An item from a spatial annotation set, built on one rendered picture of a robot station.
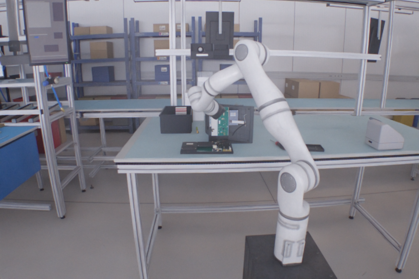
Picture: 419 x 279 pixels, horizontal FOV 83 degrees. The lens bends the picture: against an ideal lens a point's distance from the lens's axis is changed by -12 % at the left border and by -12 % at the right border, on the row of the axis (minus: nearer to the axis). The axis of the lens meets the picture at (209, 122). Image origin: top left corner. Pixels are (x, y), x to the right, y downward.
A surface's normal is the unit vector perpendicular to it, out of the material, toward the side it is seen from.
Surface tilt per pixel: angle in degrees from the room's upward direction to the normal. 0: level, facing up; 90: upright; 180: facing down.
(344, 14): 90
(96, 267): 0
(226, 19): 98
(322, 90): 90
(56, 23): 101
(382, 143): 90
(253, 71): 80
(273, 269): 0
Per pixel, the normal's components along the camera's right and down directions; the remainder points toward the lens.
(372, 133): -1.00, 0.02
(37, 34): 0.45, 0.40
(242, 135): -0.34, 0.23
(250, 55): -0.45, -0.04
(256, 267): 0.00, -0.97
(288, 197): -0.81, 0.18
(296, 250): 0.05, 0.25
